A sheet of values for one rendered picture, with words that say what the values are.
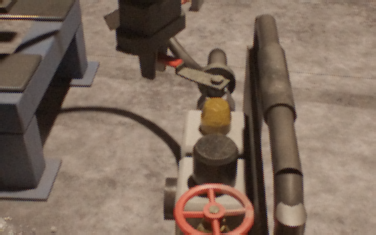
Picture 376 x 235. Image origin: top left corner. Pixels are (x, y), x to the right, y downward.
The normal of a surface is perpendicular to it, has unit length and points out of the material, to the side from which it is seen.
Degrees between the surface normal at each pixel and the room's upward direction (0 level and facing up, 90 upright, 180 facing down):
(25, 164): 90
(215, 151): 0
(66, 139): 0
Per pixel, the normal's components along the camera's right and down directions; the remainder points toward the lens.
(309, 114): 0.00, -0.81
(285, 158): -0.26, -0.79
